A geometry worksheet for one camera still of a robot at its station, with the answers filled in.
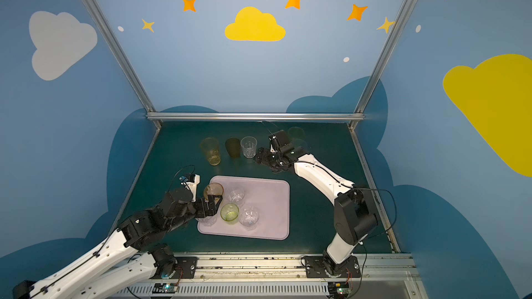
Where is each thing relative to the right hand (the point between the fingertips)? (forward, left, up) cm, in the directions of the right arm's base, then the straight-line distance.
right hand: (262, 157), depth 86 cm
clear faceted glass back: (+17, +9, -13) cm, 23 cm away
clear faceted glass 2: (-11, +11, -14) cm, 21 cm away
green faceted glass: (-19, +13, -14) cm, 27 cm away
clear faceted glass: (-22, +22, -16) cm, 35 cm away
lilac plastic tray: (-10, -4, -17) cm, 20 cm away
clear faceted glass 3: (-20, +5, -16) cm, 26 cm away
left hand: (-20, +15, +1) cm, 25 cm away
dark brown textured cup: (+13, +16, -11) cm, 24 cm away
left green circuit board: (-46, +31, -16) cm, 58 cm away
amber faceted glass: (-10, +21, -10) cm, 26 cm away
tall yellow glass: (+9, +25, -5) cm, 27 cm away
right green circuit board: (-43, -29, -17) cm, 55 cm away
